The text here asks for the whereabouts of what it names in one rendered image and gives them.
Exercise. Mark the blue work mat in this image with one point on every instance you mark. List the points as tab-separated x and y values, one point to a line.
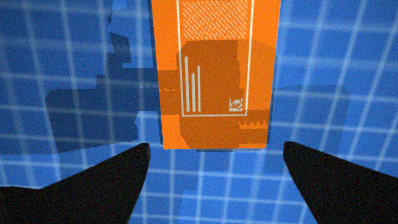
79	85

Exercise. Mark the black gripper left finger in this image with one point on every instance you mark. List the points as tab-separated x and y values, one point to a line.
102	194

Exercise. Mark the orange plate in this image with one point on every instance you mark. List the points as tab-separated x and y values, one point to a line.
215	63

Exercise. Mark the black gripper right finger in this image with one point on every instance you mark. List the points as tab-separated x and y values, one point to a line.
338	191

